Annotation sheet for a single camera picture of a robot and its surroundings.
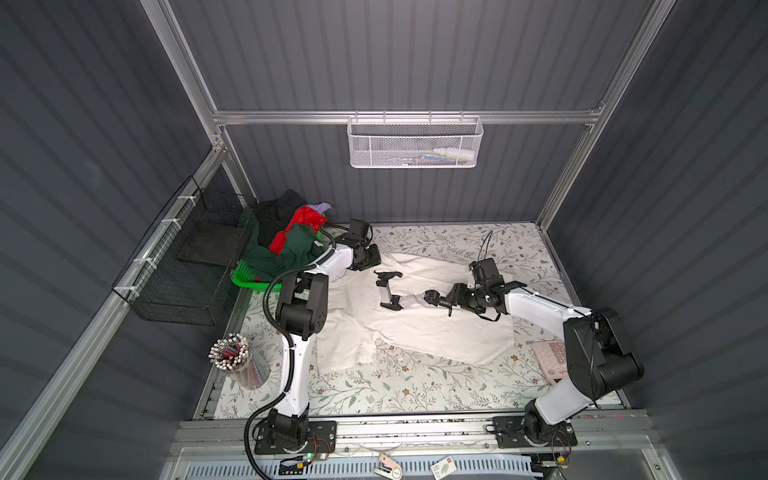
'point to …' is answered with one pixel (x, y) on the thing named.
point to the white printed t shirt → (385, 300)
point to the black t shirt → (273, 215)
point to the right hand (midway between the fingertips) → (456, 299)
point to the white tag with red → (444, 467)
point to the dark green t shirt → (301, 247)
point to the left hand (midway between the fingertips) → (378, 259)
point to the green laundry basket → (242, 274)
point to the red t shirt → (302, 215)
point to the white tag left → (387, 466)
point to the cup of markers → (235, 354)
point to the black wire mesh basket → (182, 272)
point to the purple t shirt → (321, 207)
